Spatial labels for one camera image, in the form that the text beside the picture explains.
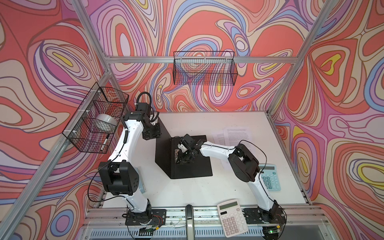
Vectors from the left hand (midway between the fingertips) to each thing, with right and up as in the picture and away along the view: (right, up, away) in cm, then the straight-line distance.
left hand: (162, 134), depth 83 cm
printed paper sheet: (+48, -2, +23) cm, 53 cm away
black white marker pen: (-26, -1, -8) cm, 27 cm away
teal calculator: (+62, -24, +2) cm, 66 cm away
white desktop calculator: (+37, -41, -11) cm, 56 cm away
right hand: (+9, -20, +8) cm, 23 cm away
